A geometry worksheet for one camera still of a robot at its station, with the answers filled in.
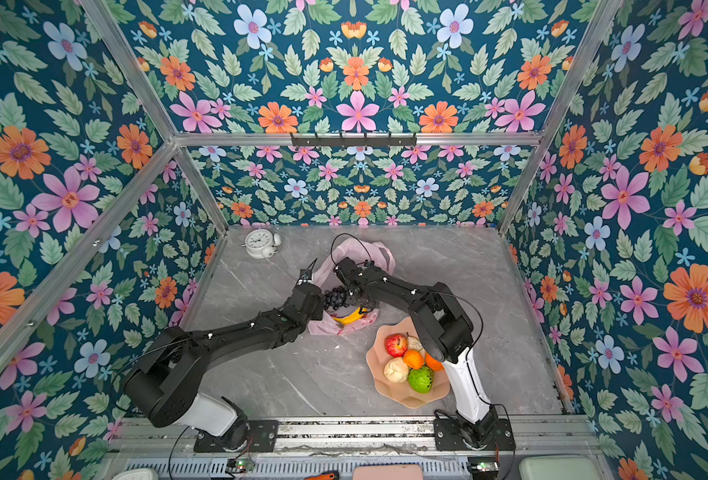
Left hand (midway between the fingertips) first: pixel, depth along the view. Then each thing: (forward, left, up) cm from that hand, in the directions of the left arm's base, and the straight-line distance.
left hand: (319, 291), depth 90 cm
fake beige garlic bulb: (-24, -21, -3) cm, 32 cm away
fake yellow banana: (-7, -10, -6) cm, 13 cm away
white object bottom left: (-42, +40, -6) cm, 58 cm away
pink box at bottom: (-46, -17, -7) cm, 49 cm away
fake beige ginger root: (-17, -27, -4) cm, 32 cm away
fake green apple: (-27, -27, -3) cm, 39 cm away
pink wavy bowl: (-19, -17, -6) cm, 26 cm away
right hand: (+1, -12, -7) cm, 15 cm away
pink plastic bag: (+16, -12, -1) cm, 20 cm away
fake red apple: (-18, -22, -3) cm, 28 cm away
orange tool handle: (-45, -3, -6) cm, 46 cm away
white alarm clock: (+27, +24, -6) cm, 37 cm away
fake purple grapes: (0, -5, -4) cm, 6 cm away
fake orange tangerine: (-22, -26, 0) cm, 34 cm away
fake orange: (-23, -32, -3) cm, 39 cm away
